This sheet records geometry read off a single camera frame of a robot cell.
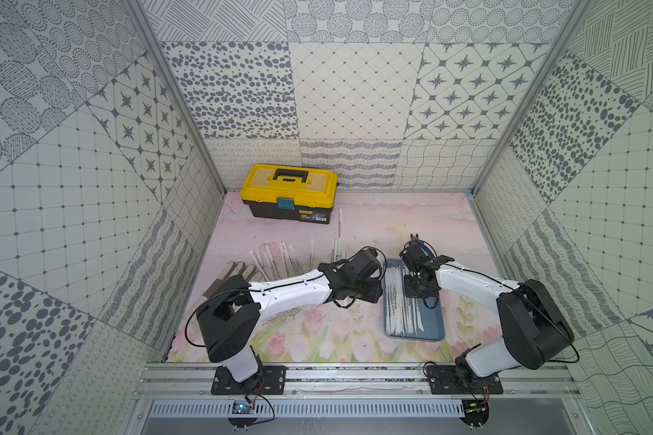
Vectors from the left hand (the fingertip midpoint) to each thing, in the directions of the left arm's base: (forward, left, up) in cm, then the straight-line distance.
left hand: (383, 286), depth 80 cm
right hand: (+3, -13, -10) cm, 17 cm away
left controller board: (-30, +39, -13) cm, 51 cm away
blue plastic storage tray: (-6, -9, -10) cm, 15 cm away
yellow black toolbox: (+33, +32, +7) cm, 47 cm away
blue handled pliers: (+22, -18, -10) cm, 30 cm away
